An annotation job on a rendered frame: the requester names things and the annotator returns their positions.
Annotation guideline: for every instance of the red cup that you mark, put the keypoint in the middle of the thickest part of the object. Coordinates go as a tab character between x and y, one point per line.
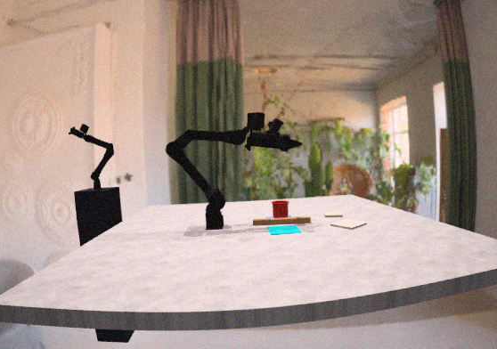
280	209

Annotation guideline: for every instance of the tan flat bar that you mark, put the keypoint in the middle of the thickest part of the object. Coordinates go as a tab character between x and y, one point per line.
282	220

